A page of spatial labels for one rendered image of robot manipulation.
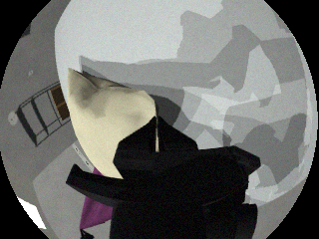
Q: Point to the magenta pillowcase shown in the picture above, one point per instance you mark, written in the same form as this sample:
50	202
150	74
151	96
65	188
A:
94	213

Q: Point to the cream pillow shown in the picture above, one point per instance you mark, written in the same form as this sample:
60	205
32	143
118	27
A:
103	113

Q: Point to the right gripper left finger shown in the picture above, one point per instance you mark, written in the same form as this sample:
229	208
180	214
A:
141	139

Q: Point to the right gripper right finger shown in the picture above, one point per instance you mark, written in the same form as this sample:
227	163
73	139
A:
174	140

